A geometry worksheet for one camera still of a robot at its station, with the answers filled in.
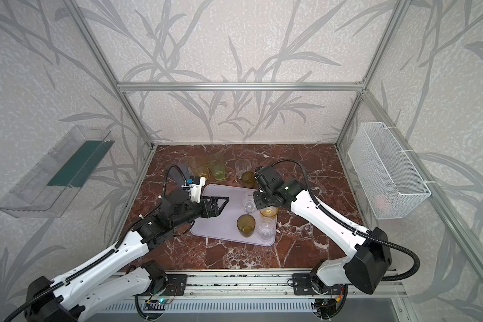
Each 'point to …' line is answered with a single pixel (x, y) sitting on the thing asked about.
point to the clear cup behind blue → (188, 160)
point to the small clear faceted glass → (266, 229)
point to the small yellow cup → (269, 211)
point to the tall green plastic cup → (217, 163)
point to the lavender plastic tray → (224, 227)
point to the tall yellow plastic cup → (202, 168)
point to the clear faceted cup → (242, 166)
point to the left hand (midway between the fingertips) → (222, 200)
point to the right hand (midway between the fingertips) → (258, 196)
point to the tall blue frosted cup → (178, 173)
